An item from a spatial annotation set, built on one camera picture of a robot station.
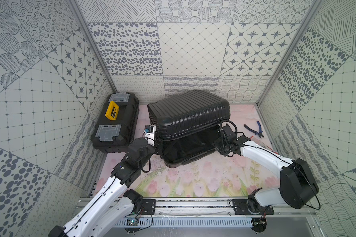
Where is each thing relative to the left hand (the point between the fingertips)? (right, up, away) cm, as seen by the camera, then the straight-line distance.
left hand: (163, 136), depth 72 cm
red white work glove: (+62, -8, +28) cm, 68 cm away
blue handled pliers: (+65, -2, +31) cm, 72 cm away
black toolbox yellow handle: (-30, +6, +14) cm, 34 cm away
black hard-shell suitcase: (+11, +7, -7) cm, 15 cm away
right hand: (+29, -8, +16) cm, 34 cm away
